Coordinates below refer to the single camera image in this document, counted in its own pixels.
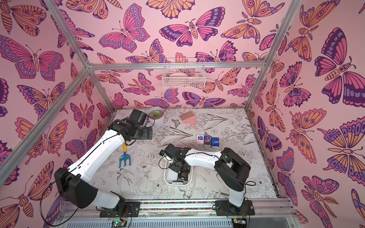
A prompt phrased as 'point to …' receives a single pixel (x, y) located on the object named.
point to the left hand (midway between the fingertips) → (145, 132)
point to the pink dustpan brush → (189, 118)
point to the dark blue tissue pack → (207, 140)
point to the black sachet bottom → (183, 174)
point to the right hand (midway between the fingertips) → (172, 165)
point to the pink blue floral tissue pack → (200, 138)
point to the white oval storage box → (170, 175)
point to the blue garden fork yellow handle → (125, 156)
